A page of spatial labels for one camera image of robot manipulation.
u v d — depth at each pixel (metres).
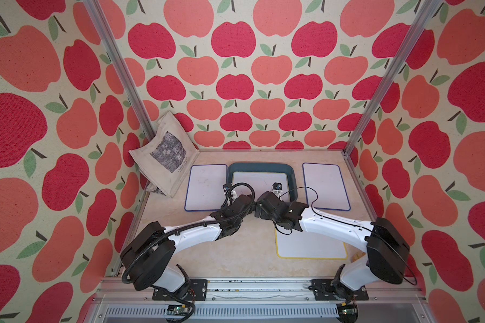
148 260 0.43
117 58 0.82
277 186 0.76
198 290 0.75
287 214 0.60
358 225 0.47
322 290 0.73
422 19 0.72
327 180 1.08
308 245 0.85
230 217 0.62
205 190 1.06
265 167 1.11
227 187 0.77
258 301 0.73
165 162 1.03
